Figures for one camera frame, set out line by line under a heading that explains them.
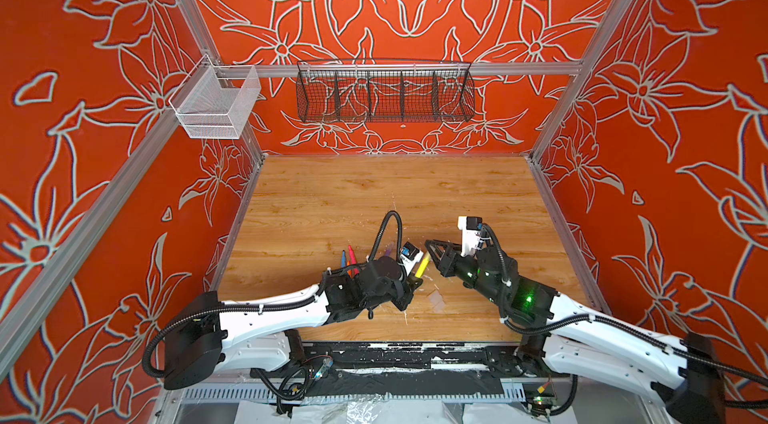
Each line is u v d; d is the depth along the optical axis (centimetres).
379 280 54
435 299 83
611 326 47
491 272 53
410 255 64
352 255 94
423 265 71
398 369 73
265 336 47
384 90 97
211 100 92
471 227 64
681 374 41
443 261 64
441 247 66
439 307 82
